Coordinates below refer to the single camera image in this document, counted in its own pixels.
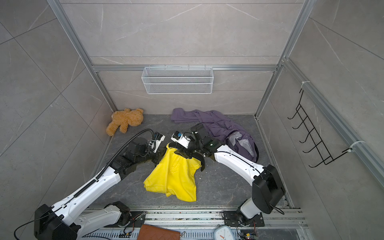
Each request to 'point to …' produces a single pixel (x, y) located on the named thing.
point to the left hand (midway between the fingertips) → (166, 147)
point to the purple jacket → (237, 143)
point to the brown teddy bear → (124, 118)
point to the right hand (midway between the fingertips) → (180, 146)
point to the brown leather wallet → (147, 232)
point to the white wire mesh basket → (178, 79)
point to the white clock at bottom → (223, 233)
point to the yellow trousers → (175, 175)
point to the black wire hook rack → (318, 148)
